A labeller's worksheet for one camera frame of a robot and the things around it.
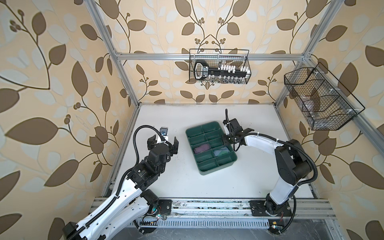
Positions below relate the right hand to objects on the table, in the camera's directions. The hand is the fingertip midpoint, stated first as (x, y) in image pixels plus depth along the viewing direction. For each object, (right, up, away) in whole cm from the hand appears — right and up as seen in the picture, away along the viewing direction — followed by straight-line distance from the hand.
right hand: (225, 140), depth 94 cm
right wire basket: (+45, +21, -22) cm, 55 cm away
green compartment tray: (-11, -6, -6) cm, 14 cm away
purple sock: (-14, -5, -4) cm, 15 cm away
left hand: (-33, +5, -22) cm, 40 cm away
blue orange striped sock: (-3, -6, -6) cm, 9 cm away
